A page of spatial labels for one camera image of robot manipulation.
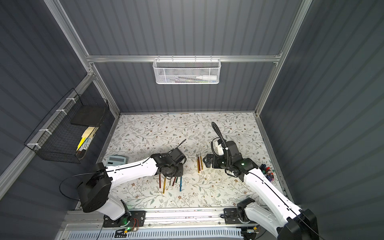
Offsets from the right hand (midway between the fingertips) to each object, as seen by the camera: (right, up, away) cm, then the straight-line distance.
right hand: (212, 159), depth 79 cm
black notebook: (-68, +24, +4) cm, 73 cm away
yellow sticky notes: (-64, +16, -3) cm, 66 cm away
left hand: (-16, -10, +4) cm, 19 cm away
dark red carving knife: (-30, -14, +8) cm, 34 cm away
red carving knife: (-7, -7, +13) cm, 16 cm away
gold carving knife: (-27, -16, +6) cm, 32 cm away
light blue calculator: (-59, -3, +13) cm, 60 cm away
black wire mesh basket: (-74, +12, -10) cm, 76 cm away
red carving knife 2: (-22, -14, +7) cm, 27 cm away
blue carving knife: (-17, -14, +8) cm, 24 cm away
